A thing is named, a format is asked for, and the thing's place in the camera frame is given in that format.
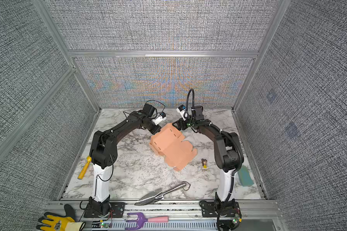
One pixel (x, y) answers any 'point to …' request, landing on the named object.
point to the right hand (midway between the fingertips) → (177, 117)
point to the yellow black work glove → (57, 222)
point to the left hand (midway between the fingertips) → (161, 128)
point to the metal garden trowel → (155, 195)
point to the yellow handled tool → (85, 167)
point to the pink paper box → (167, 142)
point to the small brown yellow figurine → (204, 163)
